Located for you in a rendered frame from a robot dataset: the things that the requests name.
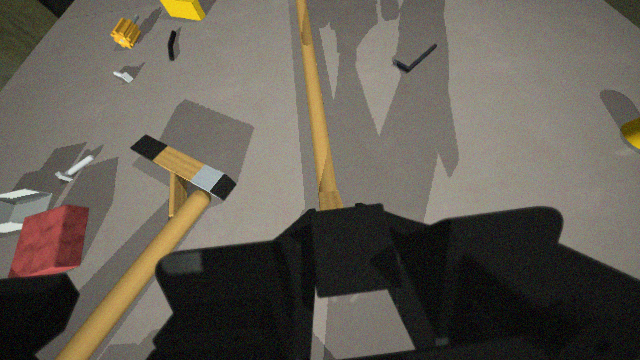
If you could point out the grey l-shaped bar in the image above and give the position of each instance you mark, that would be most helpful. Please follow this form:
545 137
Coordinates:
412 65

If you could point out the long wooden-handled scraper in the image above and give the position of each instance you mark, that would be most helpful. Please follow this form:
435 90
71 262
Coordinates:
352 248

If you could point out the red block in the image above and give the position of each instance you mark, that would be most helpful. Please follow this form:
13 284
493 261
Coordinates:
50 242

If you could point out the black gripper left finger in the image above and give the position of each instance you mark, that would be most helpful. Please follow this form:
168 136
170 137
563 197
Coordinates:
281 270

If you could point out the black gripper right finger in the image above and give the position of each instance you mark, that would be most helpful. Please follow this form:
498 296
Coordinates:
429 258

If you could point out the white open tray with dark handle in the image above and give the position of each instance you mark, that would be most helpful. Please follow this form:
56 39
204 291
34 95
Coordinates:
16 205

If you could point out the black bent bar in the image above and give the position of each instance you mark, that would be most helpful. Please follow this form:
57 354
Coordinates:
170 44

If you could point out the yellow cylinder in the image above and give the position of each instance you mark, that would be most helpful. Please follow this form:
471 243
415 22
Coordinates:
631 131

